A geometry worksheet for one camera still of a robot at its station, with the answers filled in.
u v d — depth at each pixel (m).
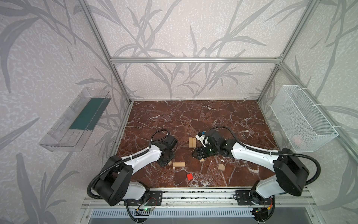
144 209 0.71
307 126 0.62
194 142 0.94
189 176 0.81
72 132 0.63
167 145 0.69
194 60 0.95
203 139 0.75
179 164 0.85
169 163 0.84
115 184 0.42
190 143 0.94
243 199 0.74
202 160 0.85
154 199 0.72
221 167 0.83
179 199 0.75
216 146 0.65
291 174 0.43
